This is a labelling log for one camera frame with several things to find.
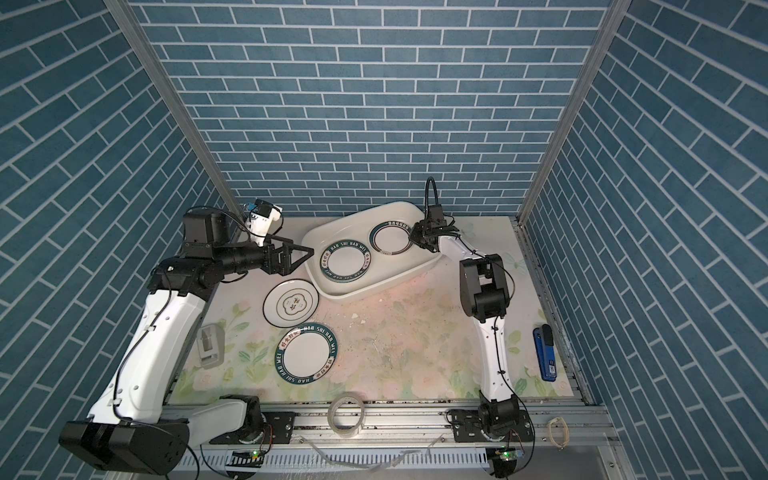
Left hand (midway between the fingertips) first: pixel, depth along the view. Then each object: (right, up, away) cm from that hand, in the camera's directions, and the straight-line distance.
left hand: (301, 247), depth 68 cm
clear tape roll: (+6, -40, +6) cm, 41 cm away
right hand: (+26, +5, +40) cm, 48 cm away
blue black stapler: (+64, -28, +17) cm, 72 cm away
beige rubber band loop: (+64, -46, +4) cm, 79 cm away
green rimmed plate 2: (-4, -31, +17) cm, 35 cm away
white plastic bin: (+6, +8, +43) cm, 44 cm away
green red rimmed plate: (+19, +3, +48) cm, 51 cm away
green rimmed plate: (+4, -5, +37) cm, 38 cm away
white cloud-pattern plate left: (-13, -19, +28) cm, 36 cm away
